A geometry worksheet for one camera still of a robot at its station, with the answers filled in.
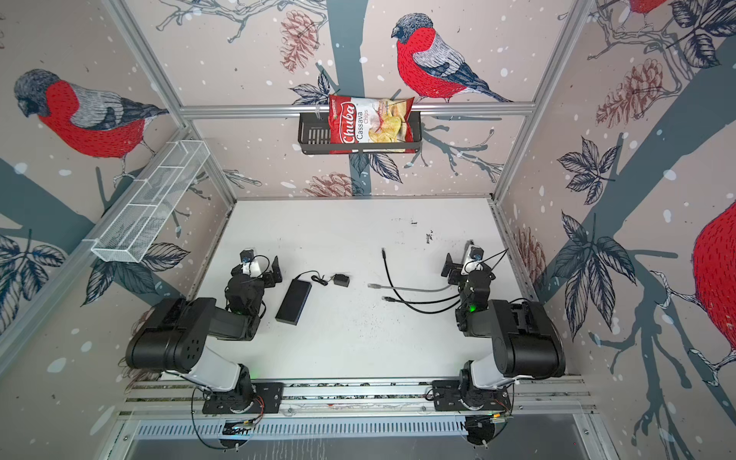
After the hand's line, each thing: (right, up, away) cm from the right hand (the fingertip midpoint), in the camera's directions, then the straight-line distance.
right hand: (461, 259), depth 90 cm
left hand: (-65, 0, -1) cm, 65 cm away
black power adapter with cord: (-40, -8, +5) cm, 41 cm away
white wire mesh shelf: (-91, +18, -13) cm, 93 cm away
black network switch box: (-54, -14, 0) cm, 56 cm away
